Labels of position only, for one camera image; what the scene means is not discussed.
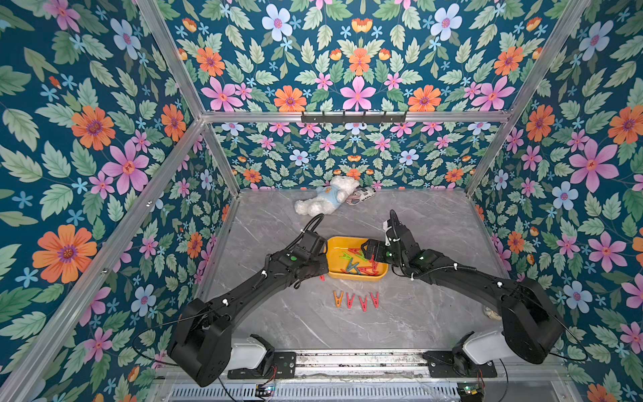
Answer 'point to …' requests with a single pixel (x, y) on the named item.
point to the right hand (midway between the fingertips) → (370, 247)
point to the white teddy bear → (326, 197)
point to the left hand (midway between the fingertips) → (328, 265)
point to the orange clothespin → (338, 299)
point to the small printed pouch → (359, 195)
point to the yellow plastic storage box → (347, 261)
